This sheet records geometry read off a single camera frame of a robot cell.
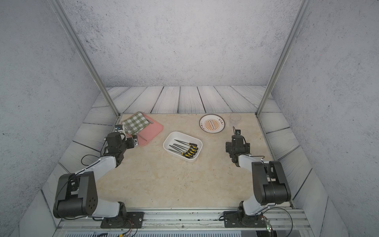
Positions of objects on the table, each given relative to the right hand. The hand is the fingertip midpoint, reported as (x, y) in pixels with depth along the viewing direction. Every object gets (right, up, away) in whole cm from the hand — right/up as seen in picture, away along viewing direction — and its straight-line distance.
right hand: (239, 143), depth 95 cm
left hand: (-68, +5, -3) cm, 68 cm away
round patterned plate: (-15, +12, +20) cm, 28 cm away
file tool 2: (-31, -3, +6) cm, 32 cm away
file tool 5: (-36, -7, +1) cm, 36 cm away
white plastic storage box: (-46, +2, +5) cm, 46 cm away
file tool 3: (-32, -5, +4) cm, 33 cm away
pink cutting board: (-63, +6, +19) cm, 66 cm away
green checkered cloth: (-74, +13, +20) cm, 78 cm away
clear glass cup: (+1, +16, +17) cm, 23 cm away
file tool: (-33, -1, +7) cm, 33 cm away
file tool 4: (-33, -7, +2) cm, 34 cm away
